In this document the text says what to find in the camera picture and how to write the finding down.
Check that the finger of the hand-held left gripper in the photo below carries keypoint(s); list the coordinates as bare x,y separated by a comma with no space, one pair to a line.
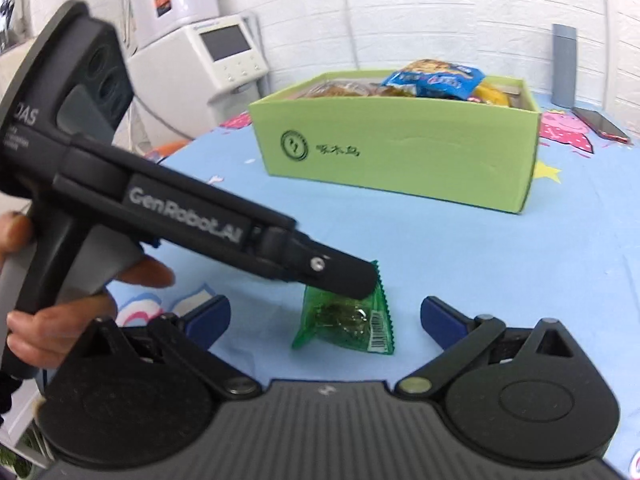
340,275

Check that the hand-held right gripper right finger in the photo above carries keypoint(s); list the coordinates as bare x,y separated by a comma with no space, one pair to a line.
440,320

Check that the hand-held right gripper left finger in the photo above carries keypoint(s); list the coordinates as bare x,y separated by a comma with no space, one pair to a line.
207,320

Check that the green translucent snack packet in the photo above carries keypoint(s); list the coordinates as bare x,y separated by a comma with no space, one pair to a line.
340,320

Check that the green cardboard box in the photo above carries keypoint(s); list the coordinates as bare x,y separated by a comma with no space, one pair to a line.
400,150

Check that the clear brown cake packet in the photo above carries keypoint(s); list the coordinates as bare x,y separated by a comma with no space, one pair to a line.
345,89

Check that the blue snack packet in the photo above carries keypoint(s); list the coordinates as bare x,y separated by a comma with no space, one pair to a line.
440,80

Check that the yellow snack packet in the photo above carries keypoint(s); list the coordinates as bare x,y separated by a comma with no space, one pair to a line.
492,96

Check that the person's left hand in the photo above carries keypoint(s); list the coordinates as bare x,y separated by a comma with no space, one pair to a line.
50,330

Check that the blue printed tablecloth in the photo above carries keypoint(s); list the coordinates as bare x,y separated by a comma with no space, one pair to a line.
500,270

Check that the white machine with screen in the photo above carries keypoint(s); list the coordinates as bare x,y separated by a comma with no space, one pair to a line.
235,75

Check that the smartphone with red case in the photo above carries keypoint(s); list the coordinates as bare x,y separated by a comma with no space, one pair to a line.
600,124

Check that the grey-blue tumbler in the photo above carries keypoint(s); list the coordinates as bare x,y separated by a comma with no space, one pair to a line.
565,65

